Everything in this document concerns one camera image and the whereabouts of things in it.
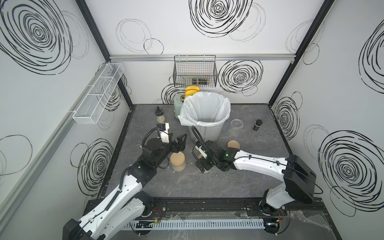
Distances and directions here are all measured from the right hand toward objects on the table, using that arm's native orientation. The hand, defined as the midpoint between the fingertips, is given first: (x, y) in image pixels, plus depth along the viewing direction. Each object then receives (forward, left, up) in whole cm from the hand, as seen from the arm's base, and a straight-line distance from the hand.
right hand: (201, 160), depth 82 cm
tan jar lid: (+15, -21, -7) cm, 27 cm away
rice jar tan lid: (-2, +13, +3) cm, 13 cm away
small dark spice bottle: (+27, -37, +1) cm, 46 cm away
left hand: (+6, +11, +18) cm, 22 cm away
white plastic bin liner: (+30, -1, +10) cm, 31 cm away
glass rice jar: (+25, -23, -1) cm, 34 cm away
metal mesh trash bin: (+14, -5, +7) cm, 17 cm away
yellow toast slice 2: (+45, +7, +14) cm, 47 cm away
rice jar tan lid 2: (-2, +1, +9) cm, 10 cm away
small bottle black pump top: (+33, +29, +3) cm, 44 cm away
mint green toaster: (+40, +17, +8) cm, 44 cm away
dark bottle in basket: (+40, +2, +24) cm, 47 cm away
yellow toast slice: (+40, +9, +13) cm, 43 cm away
